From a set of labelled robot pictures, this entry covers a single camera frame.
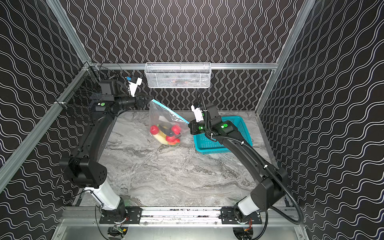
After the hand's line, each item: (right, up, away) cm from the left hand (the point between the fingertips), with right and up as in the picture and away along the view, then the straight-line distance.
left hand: (155, 96), depth 74 cm
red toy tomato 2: (+9, -17, +14) cm, 24 cm away
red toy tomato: (-5, -17, +18) cm, 25 cm away
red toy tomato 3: (+6, -23, +15) cm, 28 cm away
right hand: (+17, -14, +2) cm, 23 cm away
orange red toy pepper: (+8, -27, +23) cm, 36 cm away
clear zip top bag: (+2, -15, +20) cm, 25 cm away
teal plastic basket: (+25, -27, +28) cm, 46 cm away
